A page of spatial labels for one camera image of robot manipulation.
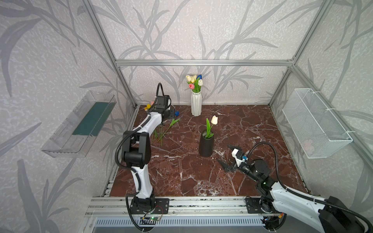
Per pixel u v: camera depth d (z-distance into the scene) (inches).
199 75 36.2
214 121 29.0
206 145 32.6
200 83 35.7
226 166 26.5
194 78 36.6
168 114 35.0
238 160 25.2
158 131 40.8
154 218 27.7
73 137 25.2
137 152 20.5
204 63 40.3
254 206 29.0
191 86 33.2
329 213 16.6
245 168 26.2
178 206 29.7
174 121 43.0
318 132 24.8
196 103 40.2
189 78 34.3
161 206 28.9
